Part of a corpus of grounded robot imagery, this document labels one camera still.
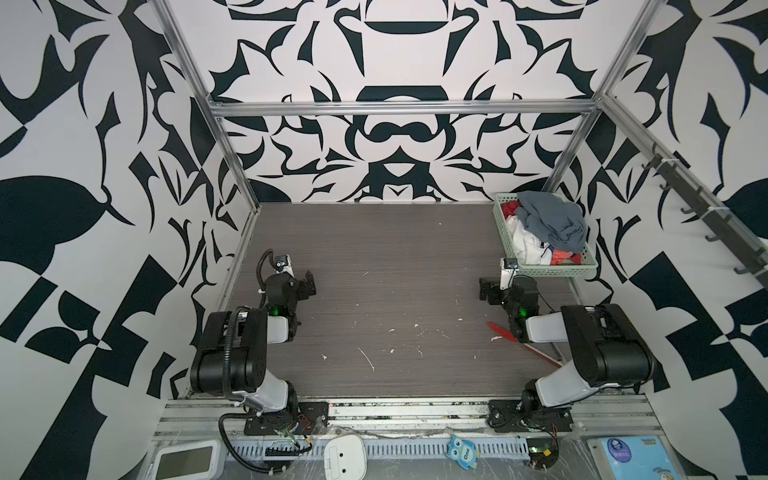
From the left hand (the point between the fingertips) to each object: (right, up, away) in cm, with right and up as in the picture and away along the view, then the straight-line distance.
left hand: (292, 269), depth 93 cm
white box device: (+20, -39, -26) cm, 51 cm away
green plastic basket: (+94, +1, +5) cm, 95 cm away
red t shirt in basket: (+86, +3, +7) cm, 86 cm away
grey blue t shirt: (+85, +15, +6) cm, 86 cm away
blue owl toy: (+46, -38, -24) cm, 65 cm away
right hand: (+64, -2, +2) cm, 64 cm away
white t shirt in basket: (+75, +6, +6) cm, 76 cm away
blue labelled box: (+85, -38, -26) cm, 97 cm away
